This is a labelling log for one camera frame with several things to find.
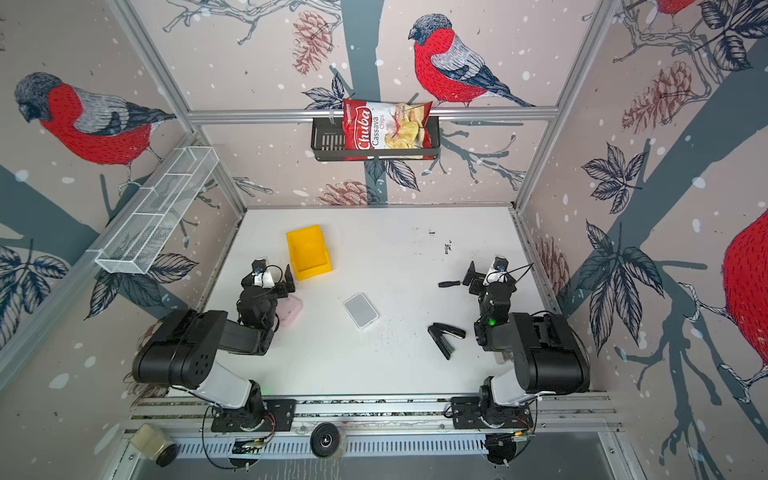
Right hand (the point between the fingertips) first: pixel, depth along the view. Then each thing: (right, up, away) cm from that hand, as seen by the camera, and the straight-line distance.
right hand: (485, 268), depth 89 cm
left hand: (-66, +1, -1) cm, 66 cm away
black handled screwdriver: (-10, -6, +9) cm, 14 cm away
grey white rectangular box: (-38, -13, +2) cm, 41 cm away
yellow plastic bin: (-59, +4, +14) cm, 60 cm away
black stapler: (-15, -18, -2) cm, 24 cm away
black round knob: (-43, -32, -28) cm, 60 cm away
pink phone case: (-61, -12, 0) cm, 62 cm away
